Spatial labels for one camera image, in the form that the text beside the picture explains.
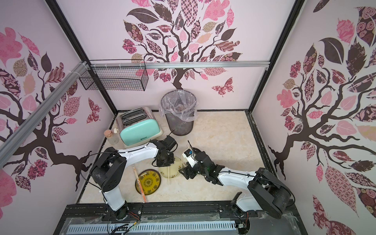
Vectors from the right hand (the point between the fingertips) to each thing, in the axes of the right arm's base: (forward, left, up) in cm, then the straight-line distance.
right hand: (183, 166), depth 83 cm
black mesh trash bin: (+26, +4, +4) cm, 27 cm away
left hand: (+2, +8, -6) cm, 11 cm away
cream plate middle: (-1, +7, -4) cm, 8 cm away
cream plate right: (+7, +1, -7) cm, 10 cm away
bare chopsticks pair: (-2, +9, -4) cm, 10 cm away
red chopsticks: (-11, +24, -5) cm, 27 cm away
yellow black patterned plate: (-6, +20, -6) cm, 22 cm away
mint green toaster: (+21, +28, +11) cm, 37 cm away
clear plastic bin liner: (+44, +3, +9) cm, 45 cm away
